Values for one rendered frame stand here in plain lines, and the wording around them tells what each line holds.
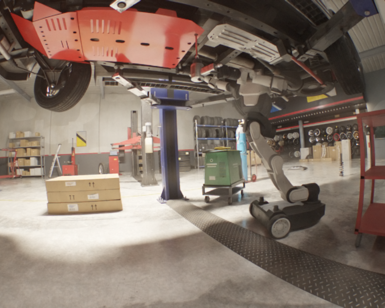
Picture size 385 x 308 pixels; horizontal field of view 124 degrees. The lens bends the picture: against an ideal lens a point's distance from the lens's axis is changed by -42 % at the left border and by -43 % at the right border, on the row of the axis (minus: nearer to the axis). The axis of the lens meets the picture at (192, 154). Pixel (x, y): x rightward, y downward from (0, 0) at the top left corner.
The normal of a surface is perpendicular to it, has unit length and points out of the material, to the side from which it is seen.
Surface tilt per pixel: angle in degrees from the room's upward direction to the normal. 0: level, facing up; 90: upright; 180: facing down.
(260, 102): 98
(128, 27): 177
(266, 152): 90
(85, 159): 90
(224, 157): 90
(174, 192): 90
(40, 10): 175
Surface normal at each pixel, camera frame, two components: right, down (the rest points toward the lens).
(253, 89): -0.67, -0.13
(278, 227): -0.04, -0.02
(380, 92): -0.91, 0.04
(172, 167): 0.42, -0.04
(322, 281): -0.40, -0.90
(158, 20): 0.01, 1.00
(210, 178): -0.55, 0.01
